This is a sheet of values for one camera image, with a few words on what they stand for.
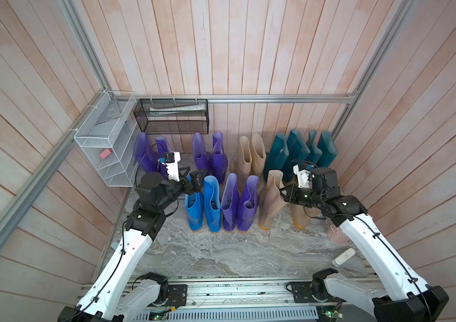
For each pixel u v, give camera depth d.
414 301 0.37
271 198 0.75
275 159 0.90
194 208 0.69
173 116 1.05
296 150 0.92
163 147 0.89
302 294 0.73
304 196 0.61
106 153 0.82
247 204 0.72
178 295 0.73
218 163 0.87
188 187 0.60
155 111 0.90
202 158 0.84
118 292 0.42
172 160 0.59
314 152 0.85
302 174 0.67
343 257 0.79
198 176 0.61
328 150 0.87
